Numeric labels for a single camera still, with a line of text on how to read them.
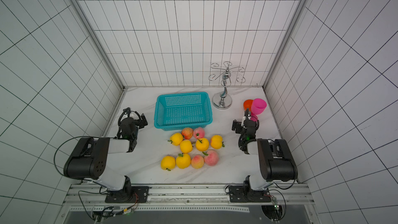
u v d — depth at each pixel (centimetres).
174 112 104
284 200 70
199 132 88
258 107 88
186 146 83
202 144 84
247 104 104
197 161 78
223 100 109
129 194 67
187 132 88
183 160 78
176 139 85
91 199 73
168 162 79
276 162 45
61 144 46
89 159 46
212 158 78
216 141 85
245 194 67
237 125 86
